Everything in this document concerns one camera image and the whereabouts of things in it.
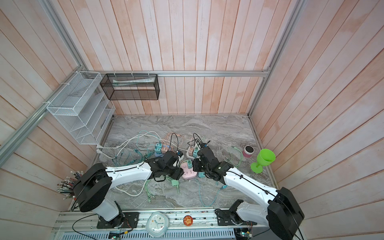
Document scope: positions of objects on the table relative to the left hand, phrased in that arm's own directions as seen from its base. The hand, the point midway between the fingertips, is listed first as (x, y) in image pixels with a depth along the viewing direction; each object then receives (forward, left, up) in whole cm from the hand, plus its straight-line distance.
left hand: (178, 173), depth 86 cm
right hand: (+4, -9, +7) cm, 12 cm away
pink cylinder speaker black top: (+14, -44, +3) cm, 46 cm away
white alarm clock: (-25, +9, 0) cm, 27 cm away
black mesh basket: (+57, +36, +20) cm, 71 cm away
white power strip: (+11, -7, 0) cm, 13 cm away
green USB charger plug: (-5, +2, 0) cm, 5 cm away
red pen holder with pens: (-13, +50, +15) cm, 54 cm away
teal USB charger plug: (-1, -13, +2) cm, 13 cm away
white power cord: (+20, +39, -2) cm, 44 cm away
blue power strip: (+13, +15, 0) cm, 19 cm away
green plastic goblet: (+4, -47, +13) cm, 49 cm away
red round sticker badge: (-24, -6, -2) cm, 24 cm away
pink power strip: (0, -6, 0) cm, 6 cm away
